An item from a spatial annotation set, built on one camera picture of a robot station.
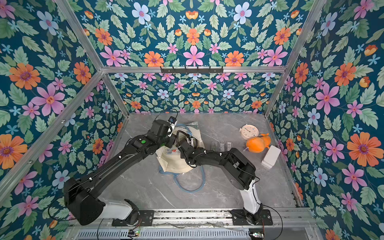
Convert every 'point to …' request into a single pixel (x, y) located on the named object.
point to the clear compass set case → (221, 146)
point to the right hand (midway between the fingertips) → (189, 147)
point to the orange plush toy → (257, 145)
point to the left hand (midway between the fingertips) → (174, 133)
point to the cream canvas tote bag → (171, 159)
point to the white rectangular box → (271, 157)
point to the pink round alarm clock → (248, 131)
